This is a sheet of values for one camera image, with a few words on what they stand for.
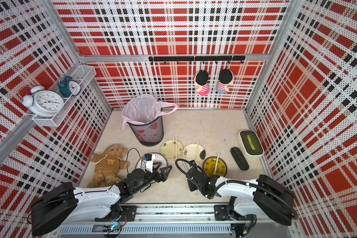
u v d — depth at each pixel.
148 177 0.70
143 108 0.94
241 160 0.89
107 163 0.84
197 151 0.95
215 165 0.88
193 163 0.76
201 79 0.94
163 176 0.72
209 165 0.91
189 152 0.96
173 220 0.73
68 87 0.71
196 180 0.64
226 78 0.94
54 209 0.42
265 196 0.43
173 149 0.96
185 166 0.75
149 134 0.88
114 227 0.69
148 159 0.70
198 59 0.89
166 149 0.96
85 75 0.90
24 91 0.59
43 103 0.62
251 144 0.93
